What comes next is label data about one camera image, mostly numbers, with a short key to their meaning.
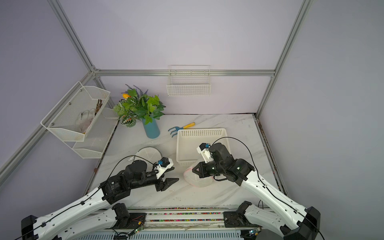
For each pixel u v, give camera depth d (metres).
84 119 0.78
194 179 0.73
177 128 1.10
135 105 0.82
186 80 0.96
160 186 0.59
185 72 0.93
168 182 0.60
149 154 0.84
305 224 0.38
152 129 1.03
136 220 0.73
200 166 0.60
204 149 0.65
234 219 0.73
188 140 1.04
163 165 0.57
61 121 0.67
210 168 0.60
